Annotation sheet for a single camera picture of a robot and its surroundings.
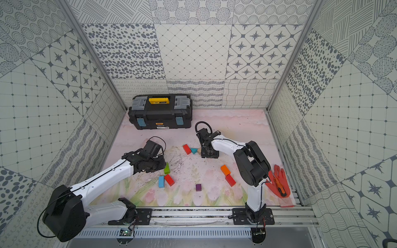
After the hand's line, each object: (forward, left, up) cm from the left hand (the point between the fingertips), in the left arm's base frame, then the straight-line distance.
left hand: (168, 165), depth 83 cm
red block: (+14, -8, -7) cm, 18 cm away
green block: (+1, +2, -8) cm, 8 cm away
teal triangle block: (+13, -13, -6) cm, 19 cm away
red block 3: (-5, 0, -8) cm, 9 cm away
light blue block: (-6, +5, -9) cm, 12 cm away
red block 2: (-4, -34, -8) cm, 36 cm away
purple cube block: (-9, -17, -8) cm, 21 cm away
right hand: (+10, -23, -7) cm, 26 cm away
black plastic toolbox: (+32, +8, +10) cm, 34 cm away
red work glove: (-2, -64, -8) cm, 64 cm away
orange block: (+1, -32, -8) cm, 33 cm away
